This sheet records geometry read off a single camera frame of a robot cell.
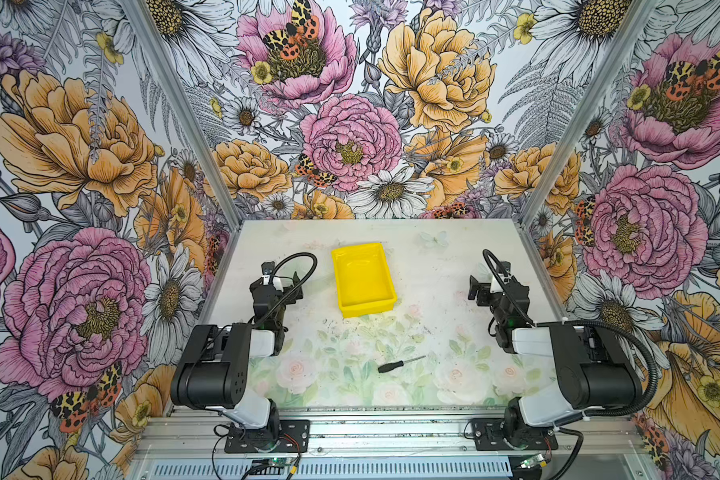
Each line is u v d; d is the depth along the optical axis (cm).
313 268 72
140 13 71
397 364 86
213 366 46
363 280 102
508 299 72
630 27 73
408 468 78
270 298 71
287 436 73
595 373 45
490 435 74
